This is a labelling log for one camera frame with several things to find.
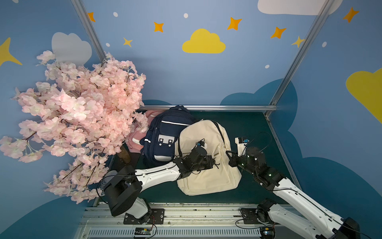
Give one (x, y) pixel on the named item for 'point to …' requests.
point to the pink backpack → (134, 142)
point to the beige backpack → (226, 176)
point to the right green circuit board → (267, 232)
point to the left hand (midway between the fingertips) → (217, 159)
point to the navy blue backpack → (160, 136)
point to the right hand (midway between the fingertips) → (229, 149)
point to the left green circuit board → (143, 231)
